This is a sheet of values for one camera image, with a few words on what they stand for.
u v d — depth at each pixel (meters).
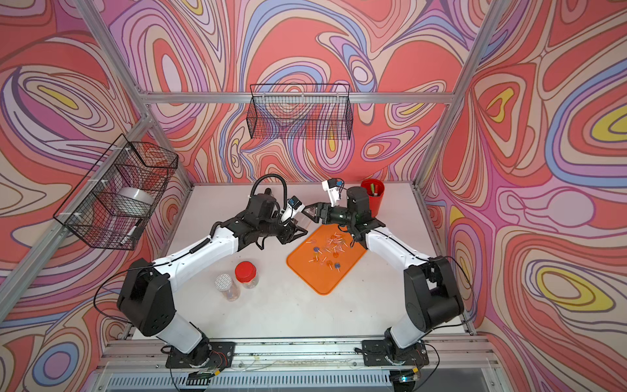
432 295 0.44
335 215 0.73
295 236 0.76
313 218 0.73
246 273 0.82
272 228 0.70
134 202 0.70
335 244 0.98
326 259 0.93
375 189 1.03
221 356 0.72
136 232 0.73
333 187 0.74
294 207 0.72
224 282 0.77
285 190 0.69
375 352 0.73
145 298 0.43
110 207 0.74
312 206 0.74
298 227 0.77
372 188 1.04
